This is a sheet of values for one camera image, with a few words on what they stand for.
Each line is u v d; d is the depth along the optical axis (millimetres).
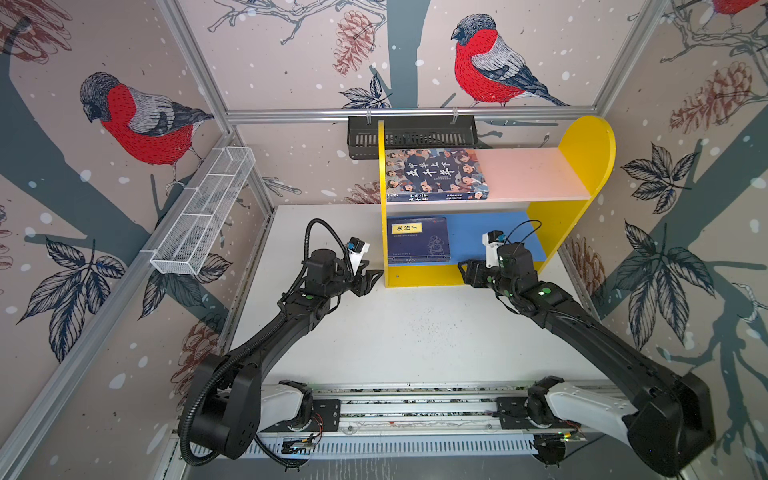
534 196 674
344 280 711
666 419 373
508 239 687
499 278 661
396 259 850
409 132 1045
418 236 876
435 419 743
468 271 732
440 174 687
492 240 708
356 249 714
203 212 782
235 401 407
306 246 635
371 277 755
